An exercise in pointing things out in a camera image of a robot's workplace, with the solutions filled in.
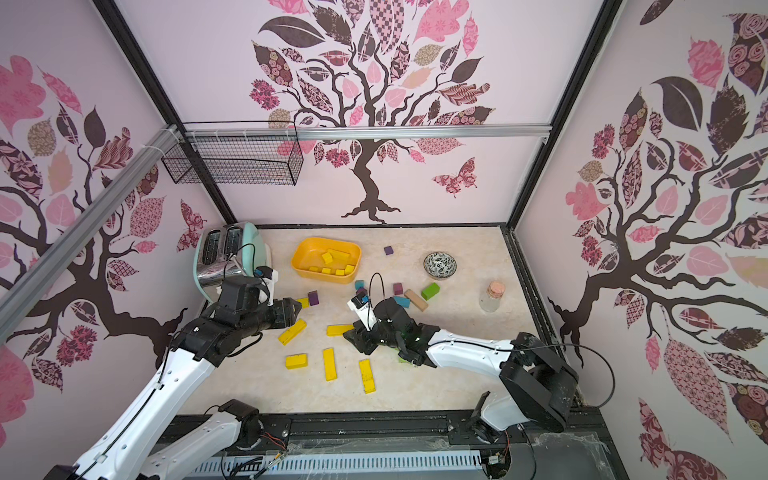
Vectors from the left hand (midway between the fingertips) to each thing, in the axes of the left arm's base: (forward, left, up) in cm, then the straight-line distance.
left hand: (293, 313), depth 75 cm
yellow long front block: (-11, -19, -17) cm, 28 cm away
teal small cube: (+20, -14, -17) cm, 30 cm away
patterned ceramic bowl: (+28, -44, -17) cm, 55 cm away
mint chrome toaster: (+22, +25, 0) cm, 33 cm away
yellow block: (+32, -6, -15) cm, 36 cm away
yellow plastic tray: (+34, +6, -17) cm, 38 cm away
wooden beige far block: (+14, -34, -17) cm, 40 cm away
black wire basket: (+50, +14, +16) cm, 54 cm away
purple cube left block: (+15, +1, -17) cm, 22 cm away
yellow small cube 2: (+26, +2, -15) cm, 30 cm away
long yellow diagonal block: (+2, +5, -17) cm, 18 cm away
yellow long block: (-7, -7, -19) cm, 21 cm away
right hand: (-2, -14, -6) cm, 15 cm away
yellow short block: (-7, +2, -17) cm, 18 cm away
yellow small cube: (+25, -10, -15) cm, 31 cm away
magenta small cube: (+18, -28, -17) cm, 38 cm away
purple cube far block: (+36, -25, -18) cm, 47 cm away
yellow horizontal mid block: (+4, -9, -18) cm, 20 cm away
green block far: (+18, -39, -18) cm, 46 cm away
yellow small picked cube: (+26, -2, -16) cm, 30 cm away
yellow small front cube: (+25, -7, -16) cm, 30 cm away
